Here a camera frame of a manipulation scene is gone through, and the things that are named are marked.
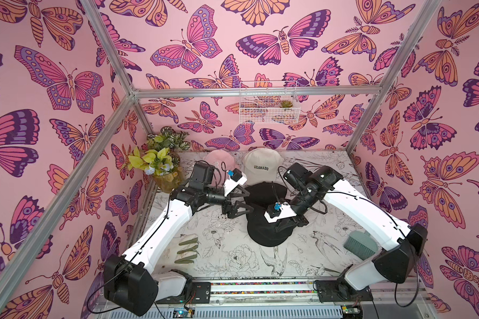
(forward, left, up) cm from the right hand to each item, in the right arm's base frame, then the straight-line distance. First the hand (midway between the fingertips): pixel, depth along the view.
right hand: (276, 221), depth 69 cm
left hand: (+6, +9, +4) cm, 12 cm away
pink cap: (+39, +24, -13) cm, 48 cm away
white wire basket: (+55, +1, +12) cm, 56 cm away
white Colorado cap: (+37, +4, -13) cm, 40 cm away
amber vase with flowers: (+27, +49, +2) cm, 56 cm away
